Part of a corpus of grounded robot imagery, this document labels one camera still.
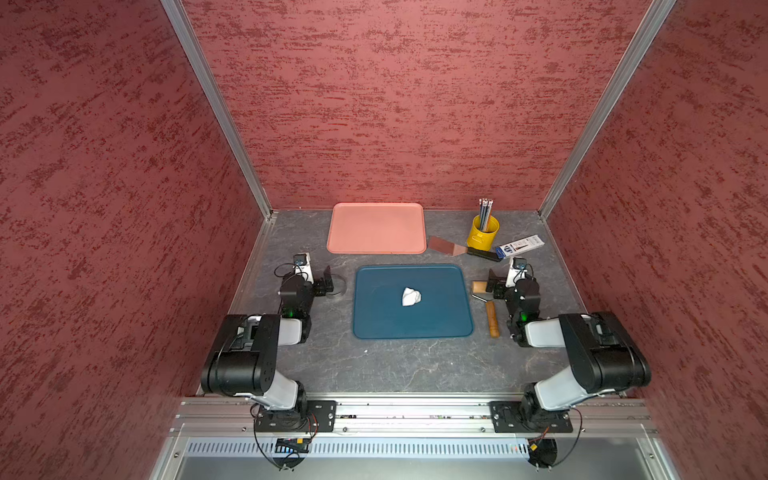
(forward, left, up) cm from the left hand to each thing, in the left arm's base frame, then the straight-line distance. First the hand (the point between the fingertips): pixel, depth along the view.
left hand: (315, 272), depth 94 cm
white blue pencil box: (+17, -73, -7) cm, 75 cm away
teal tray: (-11, -41, -4) cm, 43 cm away
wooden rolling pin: (-1, -54, -6) cm, 55 cm away
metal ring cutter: (0, -7, -8) cm, 11 cm away
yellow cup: (+15, -57, -1) cm, 59 cm away
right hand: (+1, -61, -1) cm, 61 cm away
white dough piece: (-6, -31, -4) cm, 32 cm away
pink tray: (+25, -18, -6) cm, 31 cm away
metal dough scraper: (+16, -46, -7) cm, 49 cm away
